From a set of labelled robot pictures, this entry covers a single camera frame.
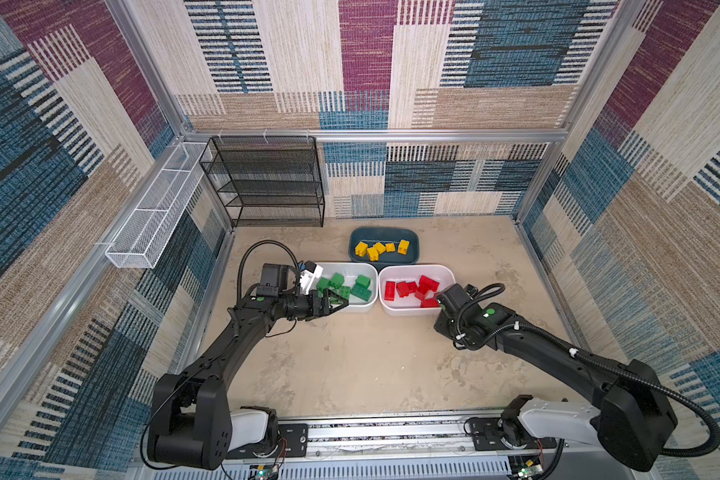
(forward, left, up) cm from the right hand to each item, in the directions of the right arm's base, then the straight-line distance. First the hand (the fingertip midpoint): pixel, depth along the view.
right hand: (443, 329), depth 84 cm
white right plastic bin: (+12, +7, -7) cm, 15 cm away
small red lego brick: (+17, +6, -4) cm, 18 cm away
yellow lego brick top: (+33, +22, -5) cm, 40 cm away
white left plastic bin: (+24, +26, -5) cm, 36 cm away
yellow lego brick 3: (+33, +7, -5) cm, 34 cm away
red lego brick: (+17, +9, -6) cm, 20 cm away
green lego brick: (+19, +35, -4) cm, 40 cm away
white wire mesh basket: (+26, +88, +11) cm, 92 cm away
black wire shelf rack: (+55, +56, +10) cm, 79 cm away
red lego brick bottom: (+14, +4, -5) cm, 15 cm away
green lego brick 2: (+21, +30, -6) cm, 37 cm away
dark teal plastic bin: (+41, +18, -6) cm, 46 cm away
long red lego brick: (+16, +13, -6) cm, 22 cm away
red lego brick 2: (+18, +1, -5) cm, 19 cm away
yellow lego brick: (+31, +18, -5) cm, 36 cm away
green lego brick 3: (+19, +22, -4) cm, 29 cm away
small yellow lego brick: (+35, +11, -7) cm, 38 cm away
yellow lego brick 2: (+34, +15, -6) cm, 38 cm away
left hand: (+4, +28, +9) cm, 30 cm away
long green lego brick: (+16, +28, -6) cm, 33 cm away
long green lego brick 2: (+17, +23, -6) cm, 29 cm away
